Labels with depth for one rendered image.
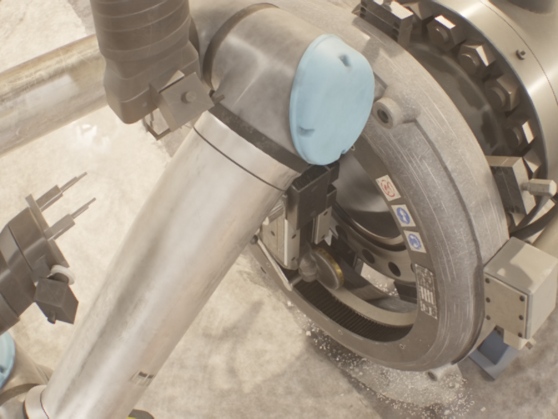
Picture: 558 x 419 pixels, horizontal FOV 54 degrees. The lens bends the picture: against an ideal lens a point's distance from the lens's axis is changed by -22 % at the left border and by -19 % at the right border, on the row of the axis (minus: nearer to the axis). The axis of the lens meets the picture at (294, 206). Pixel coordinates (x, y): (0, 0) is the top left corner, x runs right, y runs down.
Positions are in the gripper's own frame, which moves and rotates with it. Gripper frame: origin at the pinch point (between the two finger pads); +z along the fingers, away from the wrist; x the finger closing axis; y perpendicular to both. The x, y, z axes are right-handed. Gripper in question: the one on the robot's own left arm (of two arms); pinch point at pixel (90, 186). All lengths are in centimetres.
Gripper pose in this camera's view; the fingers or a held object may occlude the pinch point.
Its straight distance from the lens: 54.7
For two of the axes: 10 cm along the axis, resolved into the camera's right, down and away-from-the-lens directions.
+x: -0.2, -6.0, -8.0
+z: 7.6, -5.3, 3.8
